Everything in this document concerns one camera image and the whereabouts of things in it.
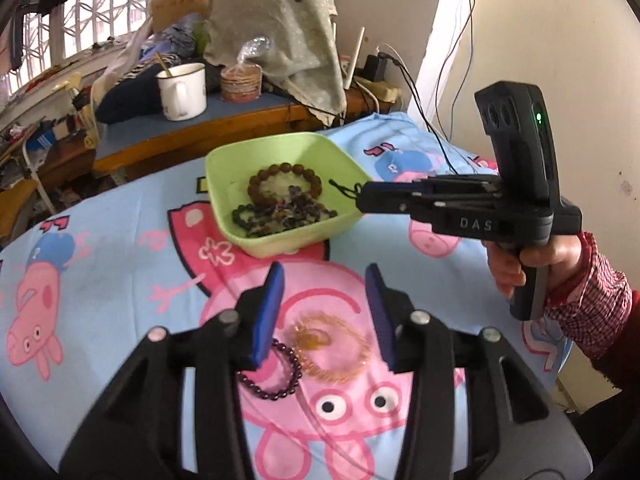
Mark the person's right forearm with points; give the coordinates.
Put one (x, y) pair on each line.
(595, 305)

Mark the wooden stick in mug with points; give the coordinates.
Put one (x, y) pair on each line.
(162, 65)

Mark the dark cloth bundle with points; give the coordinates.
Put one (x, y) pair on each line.
(130, 95)

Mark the green plastic basket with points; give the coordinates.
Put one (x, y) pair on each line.
(290, 245)

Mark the white chair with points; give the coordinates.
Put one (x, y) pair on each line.
(37, 170)

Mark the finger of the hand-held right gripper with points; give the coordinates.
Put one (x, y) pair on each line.
(395, 186)
(385, 202)

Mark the clear bag of snacks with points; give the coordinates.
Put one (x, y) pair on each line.
(241, 80)

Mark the black charger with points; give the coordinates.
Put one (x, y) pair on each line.
(377, 66)

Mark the wooden stool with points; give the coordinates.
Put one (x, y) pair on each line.
(17, 205)

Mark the white stick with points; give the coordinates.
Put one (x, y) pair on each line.
(354, 60)

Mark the window grille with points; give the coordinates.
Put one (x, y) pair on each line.
(105, 15)

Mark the blue pink pig printed blanket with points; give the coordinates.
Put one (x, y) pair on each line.
(125, 285)

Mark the person's right hand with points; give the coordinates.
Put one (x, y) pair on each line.
(560, 260)

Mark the grey dotted cloth cover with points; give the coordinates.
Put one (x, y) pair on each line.
(280, 25)

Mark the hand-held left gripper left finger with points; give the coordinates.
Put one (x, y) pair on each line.
(267, 315)

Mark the cardboard box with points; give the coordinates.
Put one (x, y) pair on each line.
(180, 7)

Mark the white enamel mug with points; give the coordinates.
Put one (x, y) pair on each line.
(182, 92)

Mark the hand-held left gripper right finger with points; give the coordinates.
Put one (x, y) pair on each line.
(381, 320)

